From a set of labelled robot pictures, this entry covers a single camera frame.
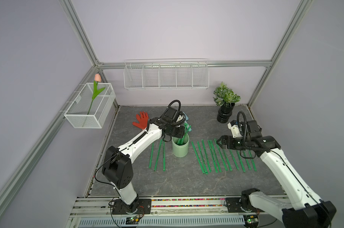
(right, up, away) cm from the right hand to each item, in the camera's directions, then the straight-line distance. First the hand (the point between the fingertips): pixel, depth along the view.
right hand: (223, 141), depth 77 cm
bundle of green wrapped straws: (-18, +5, +26) cm, 32 cm away
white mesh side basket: (-78, +16, -3) cm, 80 cm away
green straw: (-12, -13, +14) cm, 23 cm away
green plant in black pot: (+6, +26, +14) cm, 30 cm away
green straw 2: (-8, -20, +7) cm, 23 cm away
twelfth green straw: (-34, -12, +14) cm, 39 cm away
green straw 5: (+1, -12, +16) cm, 19 cm away
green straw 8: (+11, -14, +12) cm, 21 cm away
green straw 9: (+15, -15, +12) cm, 24 cm away
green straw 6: (+3, -11, +16) cm, 20 cm away
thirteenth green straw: (-38, -12, +15) cm, 43 cm away
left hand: (-22, +3, +5) cm, 23 cm away
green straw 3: (-7, -13, +14) cm, 21 cm away
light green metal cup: (-24, -3, +4) cm, 24 cm away
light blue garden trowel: (-18, +13, +34) cm, 41 cm away
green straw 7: (+8, -19, +9) cm, 23 cm away
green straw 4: (-2, -12, +14) cm, 19 cm away
